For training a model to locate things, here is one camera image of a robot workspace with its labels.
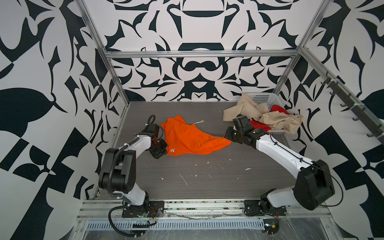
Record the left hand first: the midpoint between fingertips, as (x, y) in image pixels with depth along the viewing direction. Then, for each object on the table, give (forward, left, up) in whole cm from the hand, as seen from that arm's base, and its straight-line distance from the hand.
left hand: (168, 148), depth 91 cm
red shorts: (+9, -57, +9) cm, 58 cm away
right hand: (+3, -34, +11) cm, 36 cm away
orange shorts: (+7, -8, 0) cm, 11 cm away
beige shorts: (+25, -52, +8) cm, 58 cm away
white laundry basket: (+37, -74, +3) cm, 83 cm away
